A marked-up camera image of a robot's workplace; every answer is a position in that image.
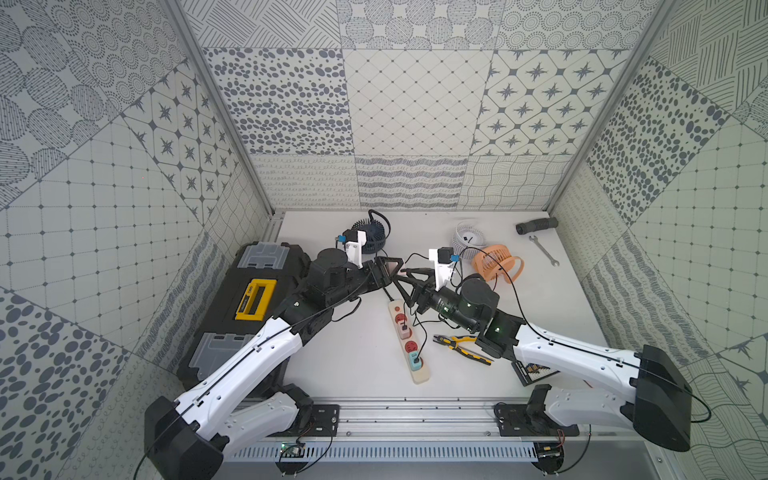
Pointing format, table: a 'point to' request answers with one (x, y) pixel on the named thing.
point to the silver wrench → (534, 240)
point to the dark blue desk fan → (375, 232)
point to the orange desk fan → (494, 262)
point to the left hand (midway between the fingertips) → (390, 254)
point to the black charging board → (530, 373)
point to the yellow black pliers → (452, 343)
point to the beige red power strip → (409, 344)
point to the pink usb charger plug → (405, 332)
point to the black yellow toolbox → (260, 279)
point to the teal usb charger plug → (415, 361)
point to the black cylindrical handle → (540, 224)
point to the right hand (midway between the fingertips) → (399, 276)
